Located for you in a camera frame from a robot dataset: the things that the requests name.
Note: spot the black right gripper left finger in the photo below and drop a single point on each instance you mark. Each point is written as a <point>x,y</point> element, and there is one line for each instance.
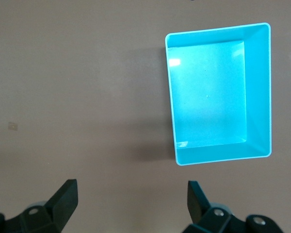
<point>63,204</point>

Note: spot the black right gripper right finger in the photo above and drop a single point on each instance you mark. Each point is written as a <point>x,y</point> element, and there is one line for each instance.
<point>198,208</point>

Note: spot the blue plastic box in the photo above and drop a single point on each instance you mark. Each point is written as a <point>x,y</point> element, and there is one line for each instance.
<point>208,97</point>

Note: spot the brown tape patch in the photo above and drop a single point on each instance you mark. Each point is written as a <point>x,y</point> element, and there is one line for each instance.
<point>12,125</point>

